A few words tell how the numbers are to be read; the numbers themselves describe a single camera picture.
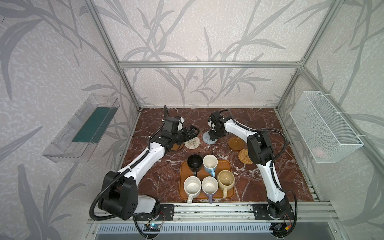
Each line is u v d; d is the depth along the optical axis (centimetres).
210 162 88
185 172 86
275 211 64
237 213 75
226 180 84
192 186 82
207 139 102
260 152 60
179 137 72
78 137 64
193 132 74
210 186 81
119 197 41
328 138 60
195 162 83
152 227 71
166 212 74
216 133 89
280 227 74
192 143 99
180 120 79
